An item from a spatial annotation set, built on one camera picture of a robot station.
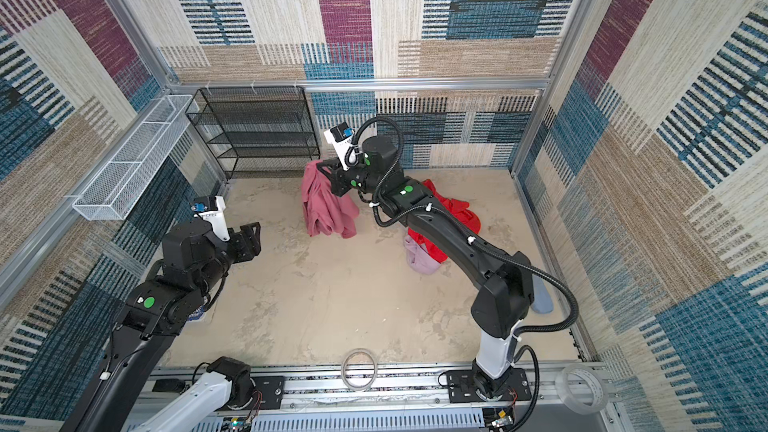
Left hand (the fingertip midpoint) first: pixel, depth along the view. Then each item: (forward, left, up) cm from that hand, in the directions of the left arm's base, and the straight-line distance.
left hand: (247, 222), depth 68 cm
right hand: (+11, -16, +5) cm, 20 cm away
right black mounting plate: (-28, -49, -30) cm, 64 cm away
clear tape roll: (-29, -80, -27) cm, 90 cm away
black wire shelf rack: (+50, +15, -12) cm, 53 cm away
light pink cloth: (+6, -41, -29) cm, 50 cm away
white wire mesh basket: (+8, +33, +2) cm, 34 cm away
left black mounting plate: (-28, -3, -31) cm, 41 cm away
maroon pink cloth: (+6, -16, -4) cm, 17 cm away
